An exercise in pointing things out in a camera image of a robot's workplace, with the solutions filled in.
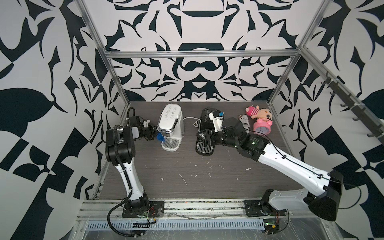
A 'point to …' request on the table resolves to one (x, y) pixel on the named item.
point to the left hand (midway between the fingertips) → (162, 127)
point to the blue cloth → (160, 137)
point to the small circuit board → (270, 226)
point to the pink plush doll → (255, 112)
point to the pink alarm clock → (262, 126)
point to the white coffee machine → (171, 125)
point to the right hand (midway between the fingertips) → (199, 132)
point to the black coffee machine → (206, 131)
